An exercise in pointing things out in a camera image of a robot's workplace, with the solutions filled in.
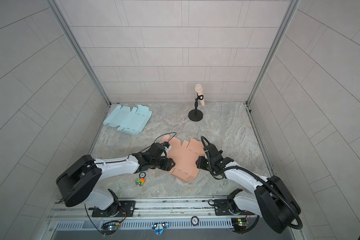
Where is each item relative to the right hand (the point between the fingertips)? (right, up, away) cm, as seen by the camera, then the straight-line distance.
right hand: (197, 164), depth 85 cm
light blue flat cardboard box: (-45, +24, +21) cm, 55 cm away
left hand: (-12, +1, 0) cm, 12 cm away
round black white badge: (-2, -20, -17) cm, 27 cm away
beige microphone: (+1, +44, +4) cm, 45 cm away
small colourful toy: (-31, -6, -8) cm, 32 cm away
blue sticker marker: (-18, -21, -20) cm, 34 cm away
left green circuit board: (-40, -21, -20) cm, 50 cm away
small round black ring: (-30, -6, -5) cm, 31 cm away
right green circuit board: (+19, -22, -17) cm, 33 cm away
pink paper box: (-7, +3, +6) cm, 9 cm away
